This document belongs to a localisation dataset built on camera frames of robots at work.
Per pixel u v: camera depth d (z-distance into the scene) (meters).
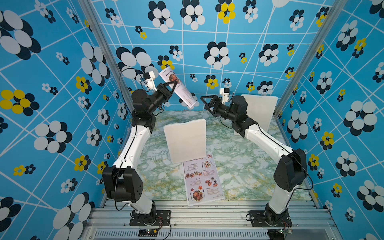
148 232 0.72
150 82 0.63
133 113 0.58
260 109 0.93
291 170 0.46
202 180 0.87
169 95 0.64
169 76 0.66
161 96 0.62
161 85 0.60
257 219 0.72
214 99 0.68
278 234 0.69
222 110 0.70
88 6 0.68
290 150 0.49
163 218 0.73
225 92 0.72
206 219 0.74
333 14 0.70
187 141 0.77
